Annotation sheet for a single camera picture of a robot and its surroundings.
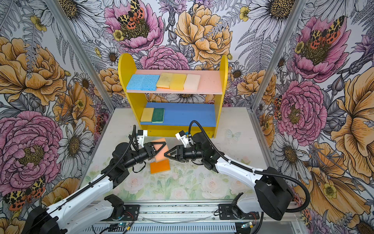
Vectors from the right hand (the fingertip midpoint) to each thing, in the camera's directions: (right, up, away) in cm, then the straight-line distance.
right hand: (167, 160), depth 70 cm
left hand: (-1, +5, +3) cm, 6 cm away
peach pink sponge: (-3, +2, -1) cm, 4 cm away
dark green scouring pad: (-10, +22, +27) cm, 36 cm away
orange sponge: (-7, -9, +19) cm, 22 cm away
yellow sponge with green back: (-18, +23, +28) cm, 40 cm away
